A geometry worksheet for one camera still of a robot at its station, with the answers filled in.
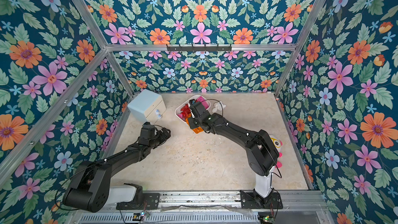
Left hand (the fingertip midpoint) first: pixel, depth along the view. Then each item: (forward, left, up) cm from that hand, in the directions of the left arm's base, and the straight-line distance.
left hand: (168, 132), depth 92 cm
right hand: (+3, -15, +9) cm, 18 cm away
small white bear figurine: (+20, -33, -3) cm, 39 cm away
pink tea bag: (+24, -22, -1) cm, 33 cm away
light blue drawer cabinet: (+15, +12, +8) cm, 21 cm away
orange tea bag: (-4, -18, +7) cm, 20 cm away
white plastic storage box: (+29, -19, 0) cm, 35 cm away
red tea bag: (+14, -11, +3) cm, 18 cm away
